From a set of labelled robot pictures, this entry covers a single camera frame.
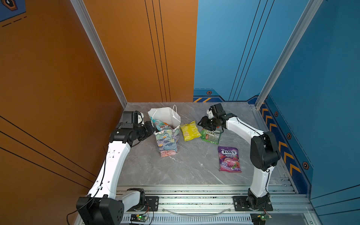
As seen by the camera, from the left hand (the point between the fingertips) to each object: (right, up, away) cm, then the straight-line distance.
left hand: (156, 126), depth 77 cm
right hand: (+26, 0, +17) cm, 31 cm away
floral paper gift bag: (+4, +1, +17) cm, 18 cm away
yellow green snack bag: (+20, -5, +23) cm, 30 cm away
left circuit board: (-7, -46, -6) cm, 47 cm away
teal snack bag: (+1, 0, +7) cm, 7 cm away
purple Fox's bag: (+44, -21, +10) cm, 50 cm away
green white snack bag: (+35, -9, +23) cm, 43 cm away
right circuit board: (+53, -46, -7) cm, 71 cm away
